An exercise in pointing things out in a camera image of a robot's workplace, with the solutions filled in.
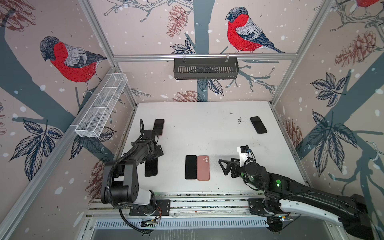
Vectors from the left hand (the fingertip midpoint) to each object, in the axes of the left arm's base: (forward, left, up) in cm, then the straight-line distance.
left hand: (152, 155), depth 90 cm
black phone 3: (-6, -24, -4) cm, 25 cm away
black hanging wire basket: (+53, -35, +27) cm, 69 cm away
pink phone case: (-8, -31, -2) cm, 32 cm away
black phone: (+24, 0, -2) cm, 24 cm away
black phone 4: (-7, 0, -3) cm, 8 cm away
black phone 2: (+24, -74, -2) cm, 78 cm away
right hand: (-11, -40, +13) cm, 44 cm away
